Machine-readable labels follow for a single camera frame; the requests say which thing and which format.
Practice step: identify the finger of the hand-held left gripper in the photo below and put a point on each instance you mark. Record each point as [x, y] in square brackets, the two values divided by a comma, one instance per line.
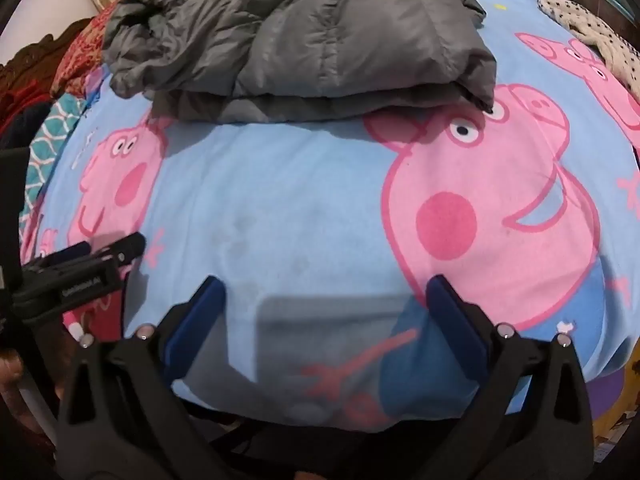
[125, 247]
[67, 254]

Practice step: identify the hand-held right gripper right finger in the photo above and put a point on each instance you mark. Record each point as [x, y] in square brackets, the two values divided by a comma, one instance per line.
[456, 320]

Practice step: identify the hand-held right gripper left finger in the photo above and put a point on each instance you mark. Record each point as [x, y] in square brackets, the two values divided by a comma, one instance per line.
[199, 312]

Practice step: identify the grey puffer jacket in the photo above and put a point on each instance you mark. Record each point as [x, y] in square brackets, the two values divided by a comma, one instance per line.
[310, 45]

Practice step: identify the teal patterned cloth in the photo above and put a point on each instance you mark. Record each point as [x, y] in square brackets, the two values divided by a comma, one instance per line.
[47, 145]

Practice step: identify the blue pig printed blanket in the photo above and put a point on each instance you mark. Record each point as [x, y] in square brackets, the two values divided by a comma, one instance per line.
[310, 220]

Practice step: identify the red floral cloth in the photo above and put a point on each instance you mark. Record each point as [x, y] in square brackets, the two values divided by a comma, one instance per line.
[75, 60]

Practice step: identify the white black dotted cloth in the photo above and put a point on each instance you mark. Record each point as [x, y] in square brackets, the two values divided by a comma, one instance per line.
[595, 35]

